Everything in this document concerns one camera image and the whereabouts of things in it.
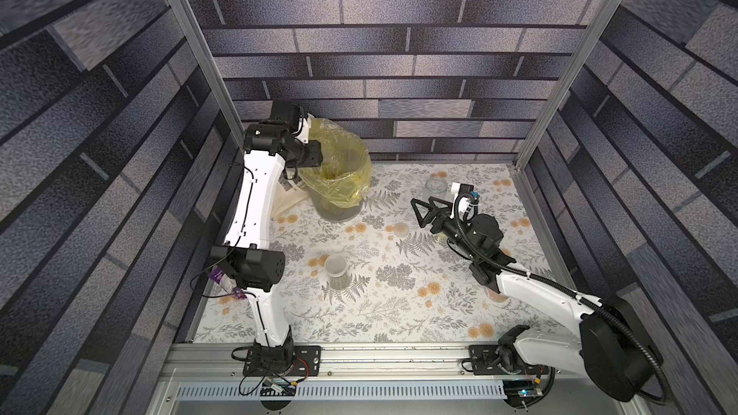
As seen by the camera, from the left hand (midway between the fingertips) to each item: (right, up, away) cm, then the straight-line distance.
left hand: (316, 153), depth 78 cm
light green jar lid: (+33, -22, -7) cm, 41 cm away
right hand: (+29, -12, -2) cm, 31 cm away
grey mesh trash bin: (0, -18, +22) cm, 29 cm away
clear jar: (+6, -34, +1) cm, 34 cm away
